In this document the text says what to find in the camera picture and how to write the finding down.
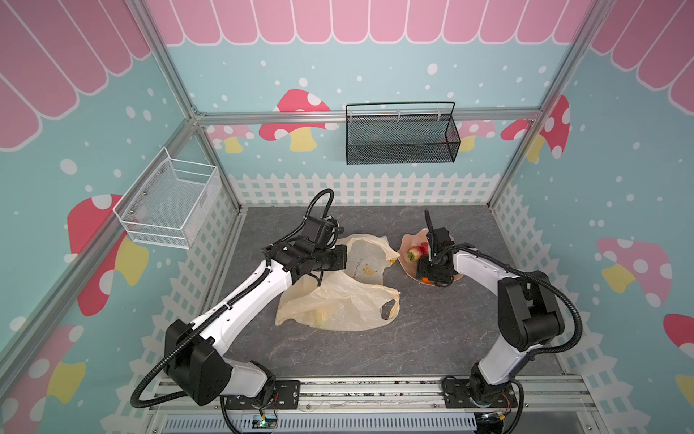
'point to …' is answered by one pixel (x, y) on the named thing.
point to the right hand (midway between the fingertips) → (424, 273)
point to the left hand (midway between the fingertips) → (346, 262)
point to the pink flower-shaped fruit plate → (410, 240)
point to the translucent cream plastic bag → (348, 299)
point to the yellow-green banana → (320, 315)
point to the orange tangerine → (426, 280)
